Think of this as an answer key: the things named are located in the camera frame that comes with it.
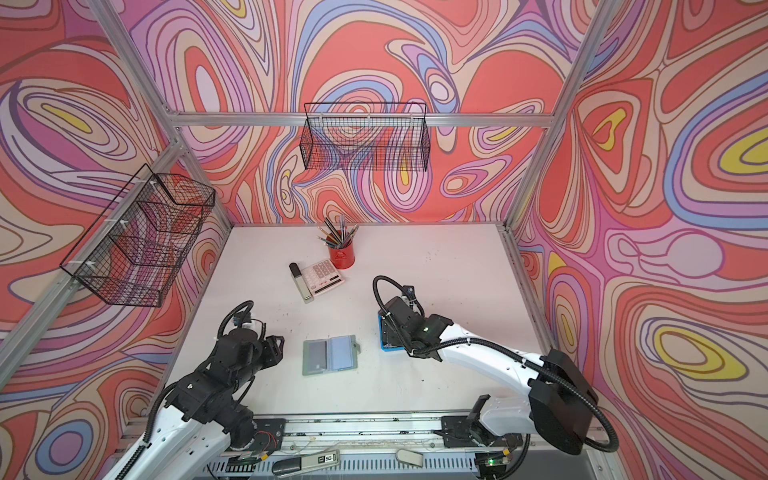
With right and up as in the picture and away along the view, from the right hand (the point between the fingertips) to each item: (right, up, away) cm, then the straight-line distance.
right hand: (402, 332), depth 83 cm
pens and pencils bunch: (-21, +28, +21) cm, 41 cm away
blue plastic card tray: (-6, -3, +3) cm, 8 cm away
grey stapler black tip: (-33, +12, +15) cm, 39 cm away
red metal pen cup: (-20, +21, +21) cm, 36 cm away
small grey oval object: (+1, -25, -15) cm, 29 cm away
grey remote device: (-24, -24, -18) cm, 39 cm away
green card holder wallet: (-20, -7, +3) cm, 21 cm away
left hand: (-32, -1, -4) cm, 32 cm away
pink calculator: (-27, +14, +18) cm, 36 cm away
